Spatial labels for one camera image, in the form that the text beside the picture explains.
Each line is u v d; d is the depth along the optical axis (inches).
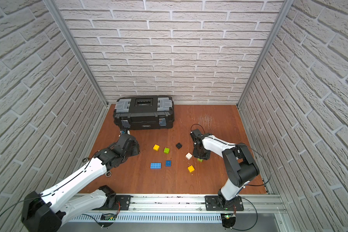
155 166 33.5
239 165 18.2
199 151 30.3
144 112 36.2
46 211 14.9
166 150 36.3
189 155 35.2
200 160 34.5
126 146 24.0
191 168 33.2
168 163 33.6
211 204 28.9
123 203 28.7
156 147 36.5
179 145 37.2
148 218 30.5
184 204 29.8
